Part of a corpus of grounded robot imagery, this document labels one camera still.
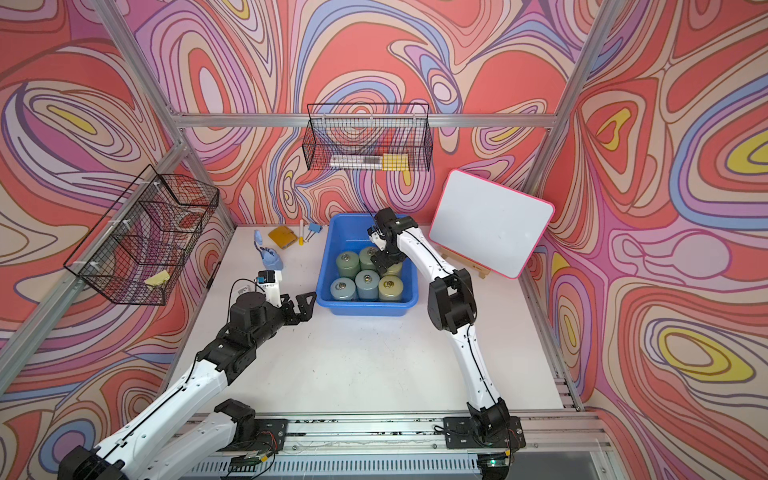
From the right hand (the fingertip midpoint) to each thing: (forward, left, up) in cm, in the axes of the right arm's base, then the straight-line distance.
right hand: (394, 267), depth 100 cm
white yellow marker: (+18, +36, -4) cm, 40 cm away
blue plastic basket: (+19, +16, -2) cm, 25 cm away
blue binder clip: (+24, +32, -4) cm, 40 cm away
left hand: (-18, +25, +12) cm, 33 cm away
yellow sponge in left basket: (-18, +58, +22) cm, 65 cm away
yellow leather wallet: (+20, +43, -3) cm, 47 cm away
